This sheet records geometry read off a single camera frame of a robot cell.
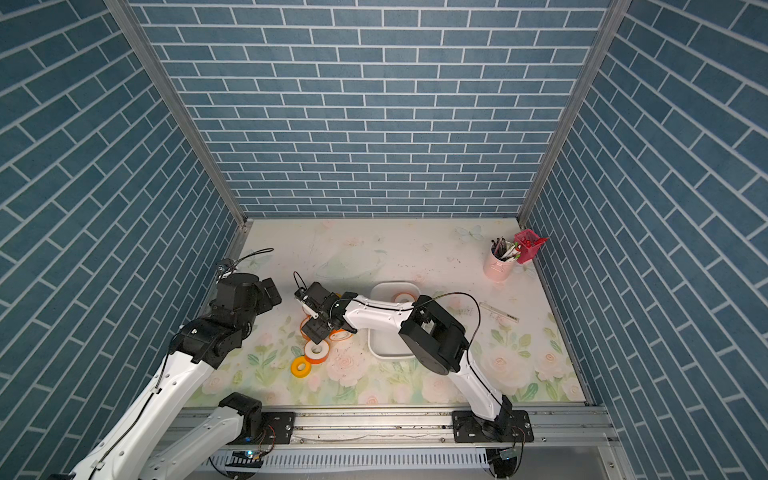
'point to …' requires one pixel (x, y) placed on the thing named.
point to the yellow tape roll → (300, 367)
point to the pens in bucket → (500, 250)
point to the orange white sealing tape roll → (316, 353)
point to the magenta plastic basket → (530, 243)
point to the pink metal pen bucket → (497, 270)
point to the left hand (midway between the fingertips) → (265, 288)
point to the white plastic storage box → (387, 343)
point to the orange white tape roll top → (404, 297)
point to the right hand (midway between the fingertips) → (319, 323)
